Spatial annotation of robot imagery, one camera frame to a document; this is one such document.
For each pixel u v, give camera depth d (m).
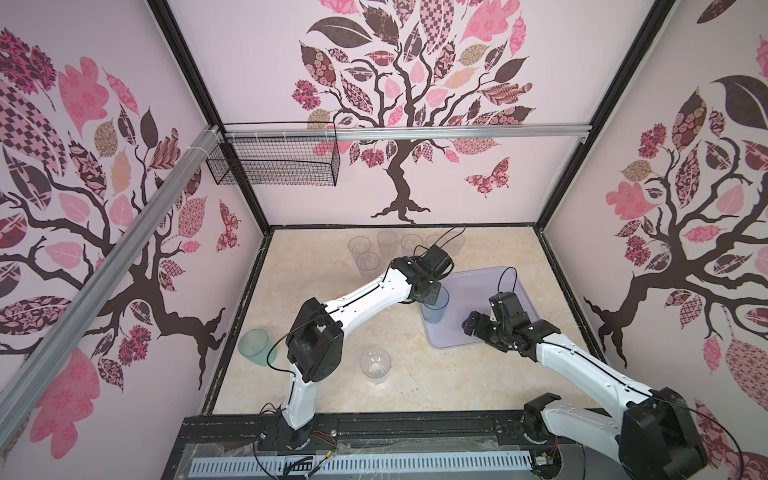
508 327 0.65
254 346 0.81
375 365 0.85
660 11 0.68
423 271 0.62
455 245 1.05
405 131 0.94
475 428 0.75
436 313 0.92
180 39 0.72
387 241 1.03
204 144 0.81
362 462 0.70
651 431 0.42
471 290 1.02
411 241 1.10
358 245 1.10
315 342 0.48
